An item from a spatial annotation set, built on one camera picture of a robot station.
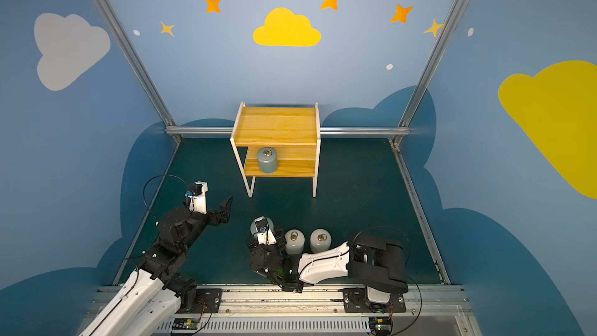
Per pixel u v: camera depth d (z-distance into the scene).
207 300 0.76
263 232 0.66
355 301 0.74
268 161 0.84
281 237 0.73
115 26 0.80
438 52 0.87
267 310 0.73
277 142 0.75
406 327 0.71
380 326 0.73
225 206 0.68
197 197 0.63
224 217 0.69
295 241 0.80
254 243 0.70
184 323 0.72
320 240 0.80
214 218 0.68
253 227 0.75
